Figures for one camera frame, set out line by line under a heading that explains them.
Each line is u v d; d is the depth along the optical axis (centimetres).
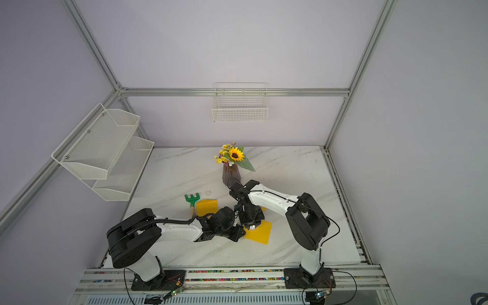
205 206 95
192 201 96
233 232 76
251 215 73
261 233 86
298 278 74
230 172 93
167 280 73
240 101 95
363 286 73
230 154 82
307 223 47
